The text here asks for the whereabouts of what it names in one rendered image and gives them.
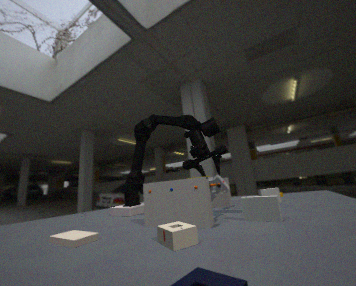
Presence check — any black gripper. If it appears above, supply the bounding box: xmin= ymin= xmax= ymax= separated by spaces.
xmin=182 ymin=139 xmax=229 ymax=177

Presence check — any beige flat box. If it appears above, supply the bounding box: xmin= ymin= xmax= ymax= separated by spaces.
xmin=48 ymin=230 xmax=99 ymax=248

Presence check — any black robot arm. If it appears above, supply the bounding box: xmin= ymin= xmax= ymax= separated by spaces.
xmin=121 ymin=114 xmax=221 ymax=207

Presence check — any beige box with red arrow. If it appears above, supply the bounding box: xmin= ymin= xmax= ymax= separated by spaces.
xmin=157 ymin=221 xmax=199 ymax=252

